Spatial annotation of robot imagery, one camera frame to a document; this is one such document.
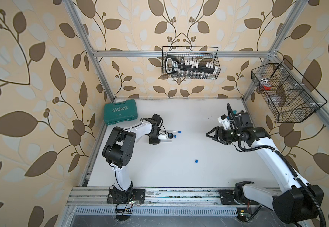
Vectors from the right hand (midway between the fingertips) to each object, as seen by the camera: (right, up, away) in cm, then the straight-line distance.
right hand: (209, 136), depth 76 cm
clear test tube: (-15, 0, +23) cm, 27 cm away
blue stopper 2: (-18, -4, +22) cm, 29 cm away
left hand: (-32, -3, +20) cm, 38 cm away
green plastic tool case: (-56, +15, +32) cm, 66 cm away
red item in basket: (+35, +28, +6) cm, 45 cm away
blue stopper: (-15, 0, +23) cm, 27 cm away
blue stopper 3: (-5, -17, +10) cm, 21 cm away
